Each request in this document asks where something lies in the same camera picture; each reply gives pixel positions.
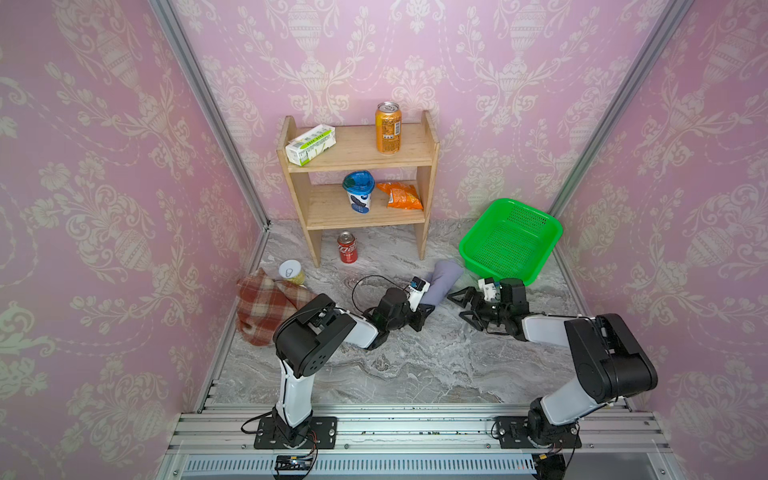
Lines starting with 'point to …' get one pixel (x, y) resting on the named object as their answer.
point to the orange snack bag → (402, 195)
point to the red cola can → (347, 246)
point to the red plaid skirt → (263, 303)
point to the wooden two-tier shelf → (320, 203)
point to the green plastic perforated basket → (510, 239)
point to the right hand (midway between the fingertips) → (455, 304)
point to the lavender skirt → (443, 277)
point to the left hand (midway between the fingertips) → (433, 308)
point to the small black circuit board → (292, 462)
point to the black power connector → (549, 466)
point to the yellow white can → (291, 270)
